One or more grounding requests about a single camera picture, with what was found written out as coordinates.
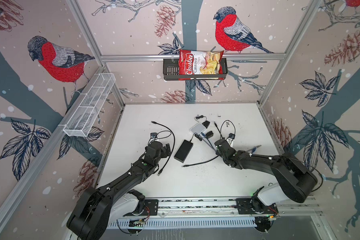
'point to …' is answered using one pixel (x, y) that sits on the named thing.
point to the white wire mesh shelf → (91, 98)
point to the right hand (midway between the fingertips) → (219, 149)
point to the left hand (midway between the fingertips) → (162, 145)
